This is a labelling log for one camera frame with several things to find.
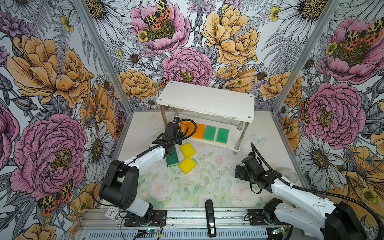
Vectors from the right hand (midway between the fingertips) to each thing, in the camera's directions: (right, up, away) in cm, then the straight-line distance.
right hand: (242, 177), depth 85 cm
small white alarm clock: (-67, -14, -11) cm, 69 cm away
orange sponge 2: (-24, +24, +20) cm, 39 cm away
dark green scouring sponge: (-40, +8, +6) cm, 41 cm away
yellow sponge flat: (-32, +5, +8) cm, 33 cm away
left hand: (-38, +22, +7) cm, 45 cm away
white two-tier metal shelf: (-17, +33, -11) cm, 39 cm away
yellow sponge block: (-32, +13, +13) cm, 36 cm away
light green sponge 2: (-9, +22, +12) cm, 27 cm away
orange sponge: (-28, +28, -10) cm, 41 cm away
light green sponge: (-17, +24, +13) cm, 32 cm away
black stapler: (-19, -14, -14) cm, 28 cm away
